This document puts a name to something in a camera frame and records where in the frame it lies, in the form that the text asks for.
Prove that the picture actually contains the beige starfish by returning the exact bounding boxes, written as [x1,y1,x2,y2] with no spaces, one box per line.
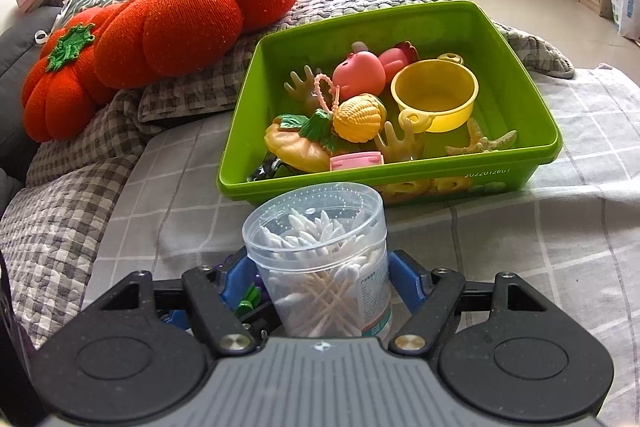
[445,117,518,156]

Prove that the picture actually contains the small orange pumpkin cushion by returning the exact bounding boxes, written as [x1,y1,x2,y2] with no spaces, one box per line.
[21,2,122,143]

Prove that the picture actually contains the grey grid blanket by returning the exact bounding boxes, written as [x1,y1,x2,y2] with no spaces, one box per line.
[85,65,639,426]

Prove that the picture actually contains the small pink box toy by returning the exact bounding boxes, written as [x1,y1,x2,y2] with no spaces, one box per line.
[330,150,384,171]

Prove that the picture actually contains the yellow toy pot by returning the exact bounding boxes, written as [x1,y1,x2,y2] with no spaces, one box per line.
[390,53,480,133]

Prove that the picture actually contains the green plastic storage bin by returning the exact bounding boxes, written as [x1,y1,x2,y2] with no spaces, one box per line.
[214,0,564,208]

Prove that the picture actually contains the checkered grey sofa cover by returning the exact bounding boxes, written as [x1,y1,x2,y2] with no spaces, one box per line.
[1,0,575,346]

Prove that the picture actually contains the pink pig squeeze toy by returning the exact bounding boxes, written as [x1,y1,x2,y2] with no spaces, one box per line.
[331,41,419,102]

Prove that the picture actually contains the yellow toy corn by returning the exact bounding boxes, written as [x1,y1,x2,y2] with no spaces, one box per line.
[332,93,387,143]

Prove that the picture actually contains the large orange pumpkin cushion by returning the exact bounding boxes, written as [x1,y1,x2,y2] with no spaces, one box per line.
[93,0,296,89]

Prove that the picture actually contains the orange toy pumpkin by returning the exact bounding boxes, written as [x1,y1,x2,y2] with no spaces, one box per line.
[264,112,359,173]

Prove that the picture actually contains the clear cotton swab jar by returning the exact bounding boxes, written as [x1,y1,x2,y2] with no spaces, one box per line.
[242,182,393,338]

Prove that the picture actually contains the amber rubber hand toy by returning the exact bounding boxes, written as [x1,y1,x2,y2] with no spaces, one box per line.
[283,65,320,116]

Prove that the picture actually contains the purple toy grapes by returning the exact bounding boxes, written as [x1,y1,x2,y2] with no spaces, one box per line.
[235,274,266,317]

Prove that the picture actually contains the dark grey sofa backrest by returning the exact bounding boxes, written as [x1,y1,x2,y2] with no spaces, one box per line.
[0,6,61,212]

